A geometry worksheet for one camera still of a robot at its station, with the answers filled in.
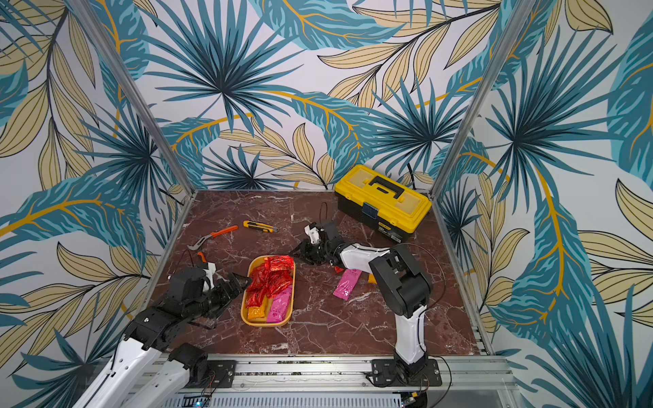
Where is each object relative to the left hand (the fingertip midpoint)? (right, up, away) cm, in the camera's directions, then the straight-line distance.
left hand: (244, 292), depth 74 cm
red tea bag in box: (+1, -3, +8) cm, 8 cm away
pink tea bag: (+31, -1, +15) cm, 34 cm away
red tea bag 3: (+6, 0, +13) cm, 14 cm away
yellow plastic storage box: (+4, -12, +8) cm, 14 cm away
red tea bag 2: (+8, +6, +15) cm, 18 cm away
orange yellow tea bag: (+40, 0, +16) cm, 43 cm away
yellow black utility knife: (-4, +18, +32) cm, 37 cm away
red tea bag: (+28, +3, +19) cm, 34 cm away
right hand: (+11, +9, +16) cm, 22 cm away
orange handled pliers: (-28, +10, +26) cm, 40 cm away
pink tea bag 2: (+9, -7, +9) cm, 15 cm away
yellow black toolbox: (+44, +27, +20) cm, 56 cm away
